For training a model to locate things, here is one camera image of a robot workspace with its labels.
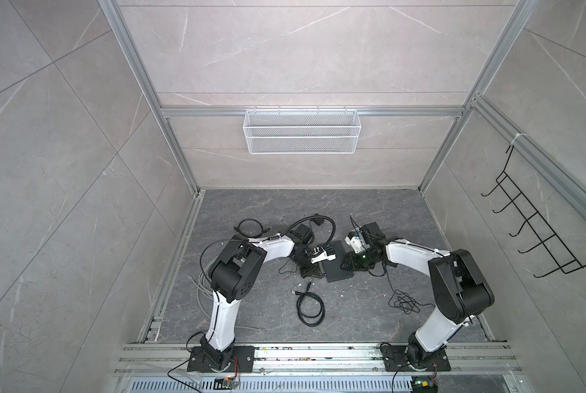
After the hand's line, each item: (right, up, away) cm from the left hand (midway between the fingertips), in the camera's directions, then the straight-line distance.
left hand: (320, 269), depth 93 cm
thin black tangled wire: (+29, -9, -7) cm, 31 cm away
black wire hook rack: (+60, +13, -29) cm, 68 cm away
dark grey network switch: (+4, +1, -2) cm, 5 cm away
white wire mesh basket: (-7, +56, +8) cm, 57 cm away
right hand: (+10, +2, +1) cm, 10 cm away
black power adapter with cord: (-7, +15, -12) cm, 20 cm away
